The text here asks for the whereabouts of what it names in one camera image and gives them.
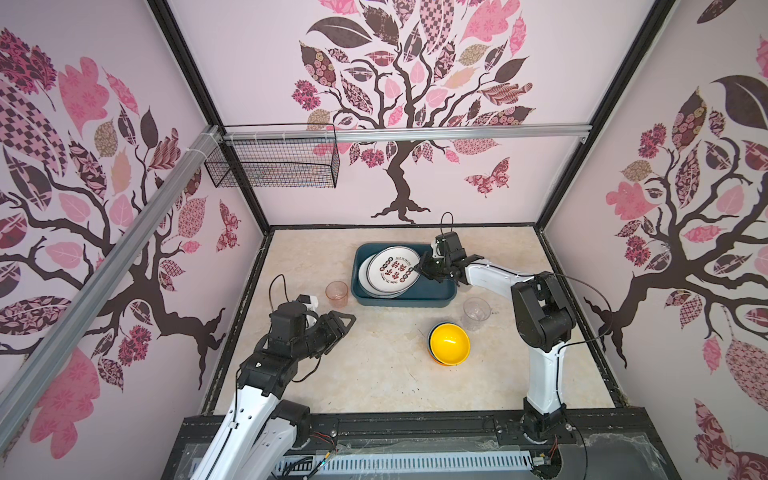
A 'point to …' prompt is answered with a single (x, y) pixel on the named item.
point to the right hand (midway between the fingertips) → (414, 262)
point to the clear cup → (475, 312)
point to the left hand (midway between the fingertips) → (352, 329)
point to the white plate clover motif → (391, 270)
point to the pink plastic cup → (337, 293)
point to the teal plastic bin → (427, 292)
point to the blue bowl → (430, 347)
